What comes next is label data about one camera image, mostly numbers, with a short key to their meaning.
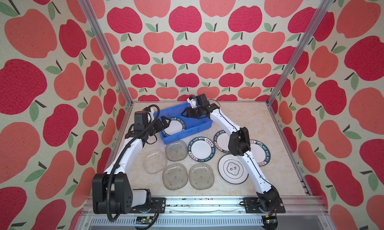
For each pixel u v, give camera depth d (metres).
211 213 0.73
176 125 1.06
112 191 0.42
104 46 0.88
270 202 0.64
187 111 0.93
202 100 0.86
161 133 0.99
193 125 0.95
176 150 0.94
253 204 0.73
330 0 0.70
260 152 0.93
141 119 0.65
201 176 0.84
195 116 0.93
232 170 0.86
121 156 0.49
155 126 0.75
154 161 0.89
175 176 0.84
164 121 0.76
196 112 0.91
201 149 0.95
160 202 0.75
